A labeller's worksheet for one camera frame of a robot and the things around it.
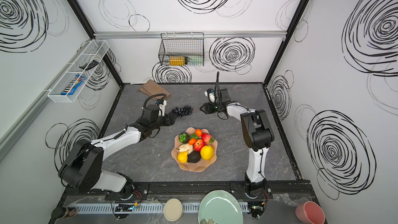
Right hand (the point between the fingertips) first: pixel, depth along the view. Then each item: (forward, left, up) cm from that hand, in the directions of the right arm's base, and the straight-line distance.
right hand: (203, 107), depth 97 cm
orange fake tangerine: (-23, +6, +1) cm, 24 cm away
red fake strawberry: (-22, -3, 0) cm, 22 cm away
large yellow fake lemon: (-29, -2, 0) cm, 29 cm away
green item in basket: (+14, +4, +25) cm, 29 cm away
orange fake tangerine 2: (-18, +3, +1) cm, 18 cm away
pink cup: (-53, -43, +1) cm, 68 cm away
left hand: (-9, +17, +4) cm, 19 cm away
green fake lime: (-20, +5, 0) cm, 20 cm away
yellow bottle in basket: (+14, +15, +25) cm, 33 cm away
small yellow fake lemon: (-31, +10, -1) cm, 33 cm away
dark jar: (-55, +56, +3) cm, 79 cm away
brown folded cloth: (+22, +39, -6) cm, 45 cm away
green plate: (-51, -8, -7) cm, 52 cm away
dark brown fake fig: (-22, +10, +2) cm, 25 cm away
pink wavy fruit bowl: (-33, 0, -5) cm, 34 cm away
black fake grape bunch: (-1, +12, -3) cm, 12 cm away
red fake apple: (-24, +2, -1) cm, 24 cm away
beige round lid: (-53, +12, -1) cm, 54 cm away
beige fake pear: (-26, +9, -1) cm, 28 cm away
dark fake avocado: (-31, +5, -2) cm, 31 cm away
